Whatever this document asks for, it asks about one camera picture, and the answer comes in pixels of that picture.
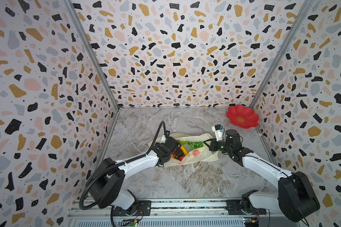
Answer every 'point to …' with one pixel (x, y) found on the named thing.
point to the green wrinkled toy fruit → (183, 142)
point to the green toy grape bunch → (196, 144)
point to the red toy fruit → (180, 158)
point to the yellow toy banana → (183, 149)
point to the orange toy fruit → (172, 155)
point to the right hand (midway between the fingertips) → (205, 141)
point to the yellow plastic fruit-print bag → (194, 155)
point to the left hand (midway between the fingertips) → (165, 146)
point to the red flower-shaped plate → (244, 117)
